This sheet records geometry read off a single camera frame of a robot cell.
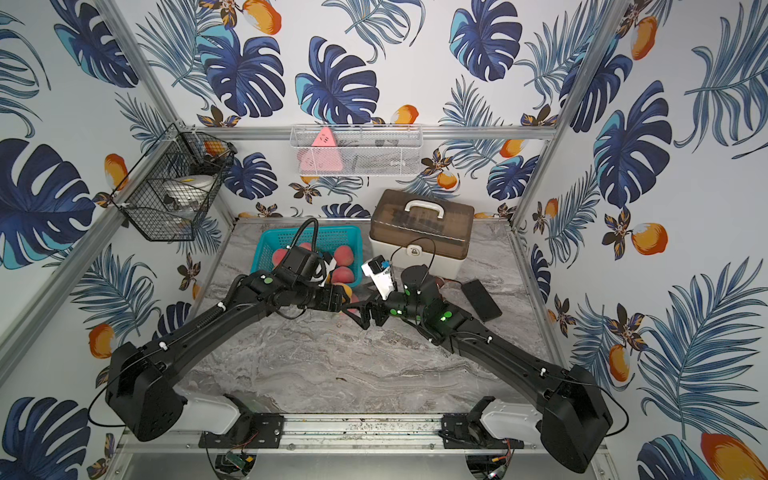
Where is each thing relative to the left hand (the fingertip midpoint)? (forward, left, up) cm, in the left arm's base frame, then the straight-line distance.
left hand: (339, 295), depth 79 cm
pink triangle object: (+37, +9, +18) cm, 42 cm away
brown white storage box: (+23, -20, +4) cm, 30 cm away
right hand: (-3, -5, +6) cm, 9 cm away
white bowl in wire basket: (+19, +43, +16) cm, 49 cm away
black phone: (+11, -43, -16) cm, 47 cm away
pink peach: (+23, +4, -11) cm, 26 cm away
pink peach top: (0, -4, -1) cm, 4 cm away
